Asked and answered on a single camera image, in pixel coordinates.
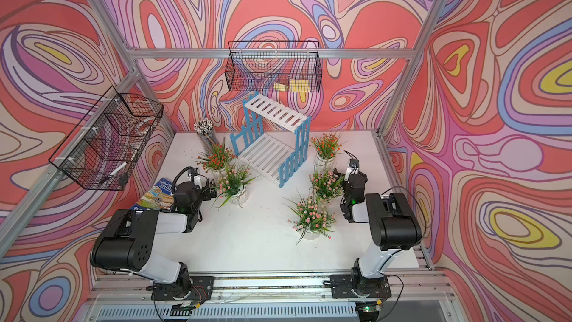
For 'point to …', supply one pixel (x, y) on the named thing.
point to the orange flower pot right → (328, 146)
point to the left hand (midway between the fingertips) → (204, 181)
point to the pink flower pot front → (312, 222)
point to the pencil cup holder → (203, 128)
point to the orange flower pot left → (216, 160)
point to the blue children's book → (160, 197)
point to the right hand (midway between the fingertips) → (346, 174)
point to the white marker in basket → (110, 174)
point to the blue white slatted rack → (274, 138)
